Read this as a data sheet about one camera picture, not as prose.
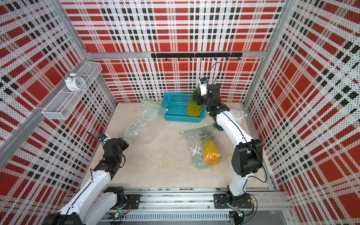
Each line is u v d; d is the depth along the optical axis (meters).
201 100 0.75
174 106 1.19
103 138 0.70
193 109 0.91
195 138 1.00
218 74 1.04
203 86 0.72
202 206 0.73
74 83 0.70
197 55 0.88
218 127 1.01
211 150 0.82
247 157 0.47
